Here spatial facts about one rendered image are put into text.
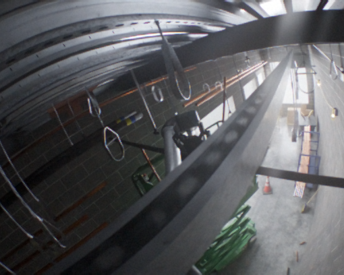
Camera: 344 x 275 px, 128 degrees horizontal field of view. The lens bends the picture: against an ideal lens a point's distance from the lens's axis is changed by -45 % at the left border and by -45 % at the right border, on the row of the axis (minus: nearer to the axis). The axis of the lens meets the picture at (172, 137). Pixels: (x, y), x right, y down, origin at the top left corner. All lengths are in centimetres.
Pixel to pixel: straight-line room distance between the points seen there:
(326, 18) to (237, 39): 71
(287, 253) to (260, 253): 73
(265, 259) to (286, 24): 443
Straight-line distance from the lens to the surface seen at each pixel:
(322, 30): 124
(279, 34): 121
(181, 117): 98
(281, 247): 464
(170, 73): 50
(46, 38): 41
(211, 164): 15
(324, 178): 75
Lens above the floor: 426
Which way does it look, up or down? 22 degrees down
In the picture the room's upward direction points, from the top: 21 degrees counter-clockwise
